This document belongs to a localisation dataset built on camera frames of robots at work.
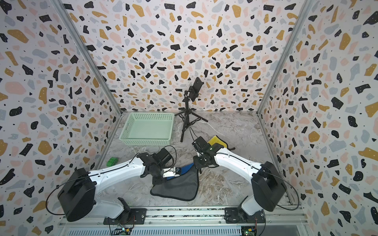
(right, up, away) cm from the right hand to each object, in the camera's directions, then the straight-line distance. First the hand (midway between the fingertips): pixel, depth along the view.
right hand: (197, 163), depth 84 cm
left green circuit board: (-37, -30, -12) cm, 49 cm away
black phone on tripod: (-2, +43, +4) cm, 44 cm away
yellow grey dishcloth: (+12, +12, +16) cm, 24 cm away
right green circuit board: (+25, -30, -13) cm, 41 cm away
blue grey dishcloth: (-8, -13, -1) cm, 15 cm away
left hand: (-18, -7, -1) cm, 19 cm away
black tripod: (-7, +28, +22) cm, 36 cm away
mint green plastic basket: (-35, +19, +19) cm, 45 cm away
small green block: (-52, 0, +6) cm, 53 cm away
